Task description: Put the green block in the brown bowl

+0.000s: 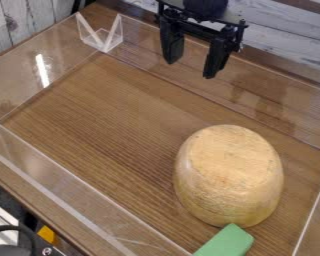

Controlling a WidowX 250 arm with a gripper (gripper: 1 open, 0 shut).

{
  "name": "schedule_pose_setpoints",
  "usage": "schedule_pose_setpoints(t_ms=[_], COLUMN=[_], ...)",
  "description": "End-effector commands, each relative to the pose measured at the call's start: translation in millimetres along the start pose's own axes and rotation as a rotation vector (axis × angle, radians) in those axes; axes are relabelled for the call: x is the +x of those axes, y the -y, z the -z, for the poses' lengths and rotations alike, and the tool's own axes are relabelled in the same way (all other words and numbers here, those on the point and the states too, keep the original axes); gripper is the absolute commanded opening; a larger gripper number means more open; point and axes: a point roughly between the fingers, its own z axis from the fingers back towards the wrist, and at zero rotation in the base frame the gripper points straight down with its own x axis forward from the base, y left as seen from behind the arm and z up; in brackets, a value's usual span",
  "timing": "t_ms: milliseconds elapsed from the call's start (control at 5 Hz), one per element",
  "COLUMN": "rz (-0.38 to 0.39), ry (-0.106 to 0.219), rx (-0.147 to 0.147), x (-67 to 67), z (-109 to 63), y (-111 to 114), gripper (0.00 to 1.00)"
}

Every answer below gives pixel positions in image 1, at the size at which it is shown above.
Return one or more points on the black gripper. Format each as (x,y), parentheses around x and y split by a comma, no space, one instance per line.
(205,19)

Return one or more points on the brown wooden bowl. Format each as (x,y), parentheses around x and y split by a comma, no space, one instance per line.
(229,176)

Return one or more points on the clear acrylic corner bracket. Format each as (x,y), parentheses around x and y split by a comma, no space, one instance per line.
(105,40)

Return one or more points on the green block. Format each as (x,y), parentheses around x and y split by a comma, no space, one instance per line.
(232,242)

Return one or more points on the clear acrylic tray wall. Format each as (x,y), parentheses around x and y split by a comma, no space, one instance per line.
(93,123)

